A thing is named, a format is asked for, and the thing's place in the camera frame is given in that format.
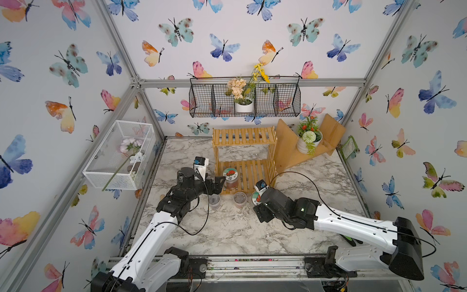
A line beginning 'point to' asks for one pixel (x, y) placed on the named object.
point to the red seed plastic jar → (240, 199)
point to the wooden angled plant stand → (287, 154)
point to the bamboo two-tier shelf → (252, 151)
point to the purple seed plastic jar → (214, 201)
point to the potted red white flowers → (309, 134)
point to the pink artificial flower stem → (129, 147)
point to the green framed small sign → (349, 148)
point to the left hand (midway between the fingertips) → (217, 174)
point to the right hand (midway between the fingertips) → (262, 202)
